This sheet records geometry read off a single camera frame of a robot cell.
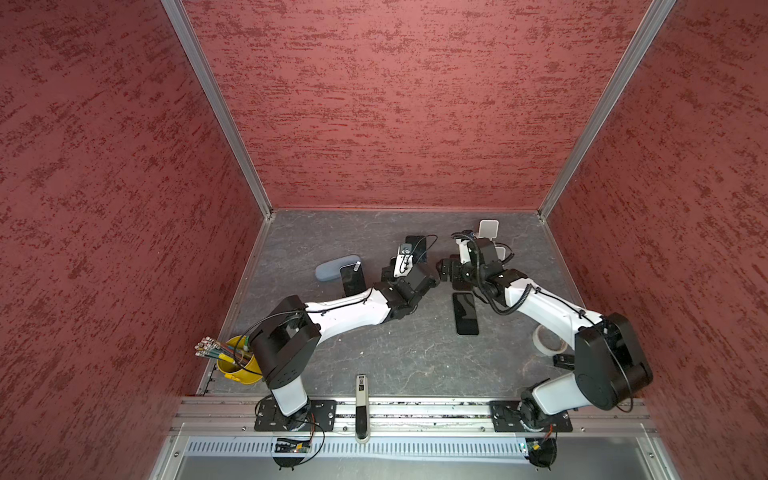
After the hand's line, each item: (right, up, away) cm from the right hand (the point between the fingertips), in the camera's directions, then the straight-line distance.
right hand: (446, 270), depth 90 cm
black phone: (-8, +7, +5) cm, 12 cm away
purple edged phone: (-29, -3, -1) cm, 29 cm away
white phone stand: (+17, +13, +14) cm, 26 cm away
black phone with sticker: (+2, 0, -12) cm, 12 cm away
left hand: (-14, -1, -2) cm, 14 cm away
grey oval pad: (-38, -1, +9) cm, 39 cm away
